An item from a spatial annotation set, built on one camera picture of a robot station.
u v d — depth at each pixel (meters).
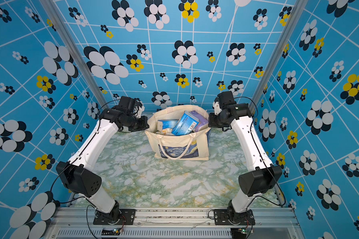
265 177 0.41
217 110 0.69
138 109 0.66
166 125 0.80
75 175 0.42
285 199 0.41
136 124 0.67
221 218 0.73
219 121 0.63
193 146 0.82
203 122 0.80
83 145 0.47
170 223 0.72
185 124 0.74
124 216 0.73
